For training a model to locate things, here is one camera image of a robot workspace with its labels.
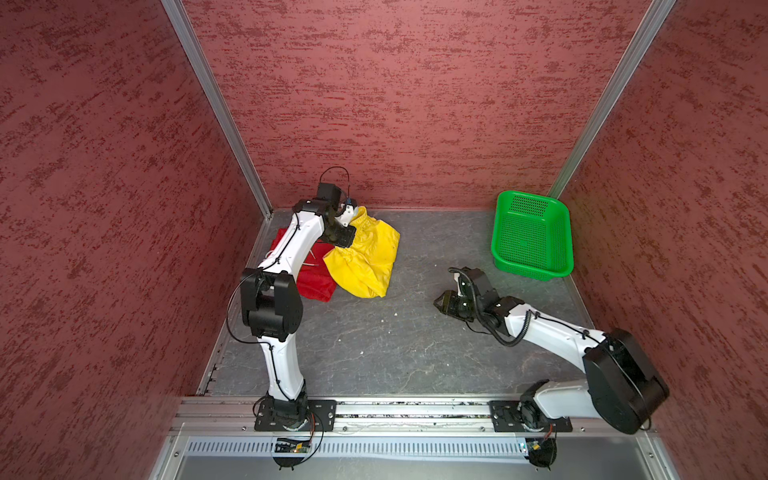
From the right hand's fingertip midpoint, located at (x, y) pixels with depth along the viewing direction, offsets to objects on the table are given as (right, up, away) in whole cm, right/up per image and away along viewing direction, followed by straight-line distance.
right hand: (437, 310), depth 87 cm
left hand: (-28, +20, +4) cm, 34 cm away
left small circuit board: (-38, -30, -15) cm, 51 cm away
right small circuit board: (+23, -31, -16) cm, 42 cm away
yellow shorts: (-22, +12, +4) cm, 26 cm away
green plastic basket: (+42, +22, +28) cm, 55 cm away
